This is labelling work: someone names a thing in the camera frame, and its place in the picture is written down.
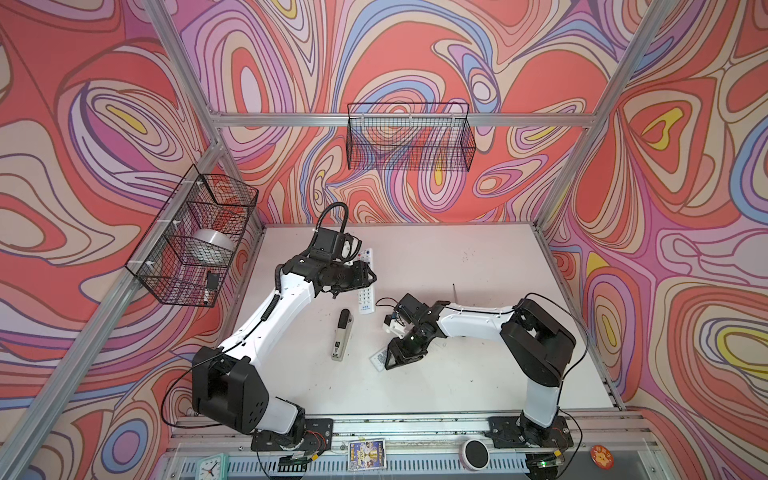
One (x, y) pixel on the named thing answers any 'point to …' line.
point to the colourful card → (366, 455)
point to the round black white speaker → (474, 455)
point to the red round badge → (602, 456)
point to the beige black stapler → (343, 334)
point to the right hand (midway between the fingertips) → (396, 369)
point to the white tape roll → (215, 238)
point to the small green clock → (215, 467)
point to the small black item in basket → (213, 281)
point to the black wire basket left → (185, 256)
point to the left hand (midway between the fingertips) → (372, 276)
